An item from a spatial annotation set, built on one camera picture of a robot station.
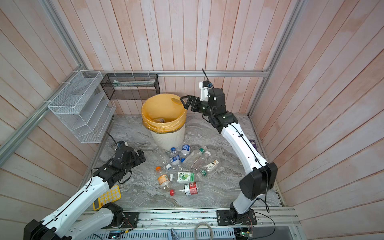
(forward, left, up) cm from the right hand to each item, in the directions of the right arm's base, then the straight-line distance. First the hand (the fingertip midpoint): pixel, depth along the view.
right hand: (187, 99), depth 72 cm
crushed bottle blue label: (-14, +8, -35) cm, 38 cm away
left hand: (-19, +28, -26) cm, 43 cm away
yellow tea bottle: (+6, +18, -22) cm, 29 cm away
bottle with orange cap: (-27, +13, -34) cm, 46 cm away
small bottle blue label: (-7, +2, -35) cm, 36 cm away
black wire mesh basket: (+31, +42, -14) cm, 54 cm away
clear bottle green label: (-12, -2, -39) cm, 41 cm away
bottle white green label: (-26, +3, -36) cm, 44 cm away
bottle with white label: (-19, -14, -34) cm, 41 cm away
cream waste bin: (-6, +11, -27) cm, 30 cm away
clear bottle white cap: (-14, -9, -39) cm, 42 cm away
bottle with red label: (-32, -1, -34) cm, 47 cm away
